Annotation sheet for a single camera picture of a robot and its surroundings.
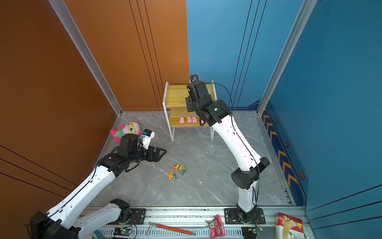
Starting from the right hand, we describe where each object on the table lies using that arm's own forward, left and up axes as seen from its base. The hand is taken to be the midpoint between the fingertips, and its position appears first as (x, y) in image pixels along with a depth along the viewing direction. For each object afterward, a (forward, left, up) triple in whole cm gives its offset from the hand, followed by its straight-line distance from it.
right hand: (195, 97), depth 71 cm
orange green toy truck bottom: (-24, +14, -38) cm, 47 cm away
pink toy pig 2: (+6, +4, -22) cm, 23 cm away
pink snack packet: (-48, -10, -40) cm, 63 cm away
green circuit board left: (-49, +35, -41) cm, 73 cm away
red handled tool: (-48, +12, -41) cm, 65 cm away
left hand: (-15, +18, -21) cm, 32 cm away
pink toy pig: (+5, +9, -22) cm, 25 cm away
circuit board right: (-48, -29, -40) cm, 69 cm away
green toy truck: (-20, +8, -38) cm, 44 cm away
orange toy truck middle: (-19, +13, -38) cm, 44 cm away
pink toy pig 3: (+6, +1, -22) cm, 23 cm away
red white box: (-47, -42, -37) cm, 74 cm away
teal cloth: (-51, +45, -39) cm, 78 cm away
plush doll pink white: (+8, +46, -33) cm, 57 cm away
